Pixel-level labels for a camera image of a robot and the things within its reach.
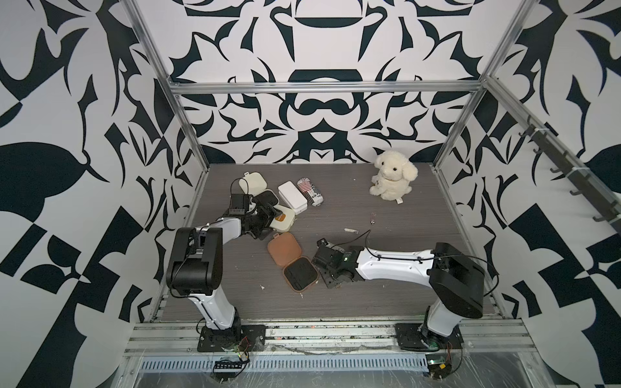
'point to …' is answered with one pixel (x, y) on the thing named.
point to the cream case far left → (254, 183)
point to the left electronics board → (225, 369)
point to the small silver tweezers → (373, 221)
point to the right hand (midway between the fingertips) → (328, 271)
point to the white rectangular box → (291, 196)
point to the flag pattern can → (313, 195)
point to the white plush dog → (396, 172)
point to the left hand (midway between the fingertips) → (276, 215)
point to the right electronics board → (439, 369)
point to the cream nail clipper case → (285, 221)
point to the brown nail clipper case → (300, 273)
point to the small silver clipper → (349, 229)
